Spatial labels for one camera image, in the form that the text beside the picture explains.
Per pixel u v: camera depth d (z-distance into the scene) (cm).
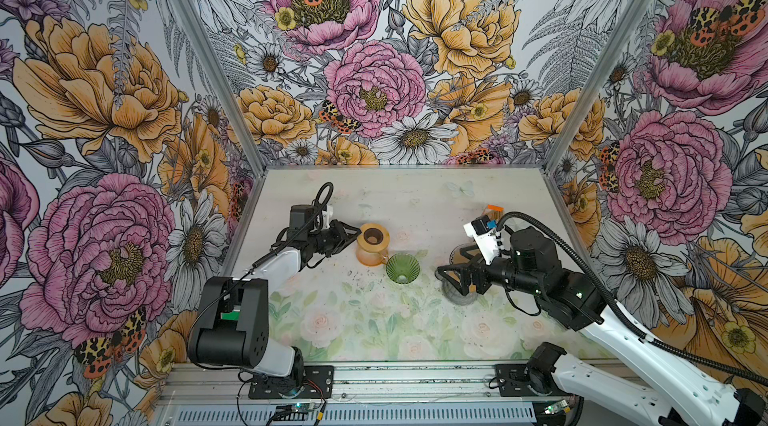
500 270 58
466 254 70
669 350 42
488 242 59
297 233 72
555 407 72
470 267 59
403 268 92
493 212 98
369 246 88
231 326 45
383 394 73
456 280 62
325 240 78
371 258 95
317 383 73
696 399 40
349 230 87
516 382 73
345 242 81
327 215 85
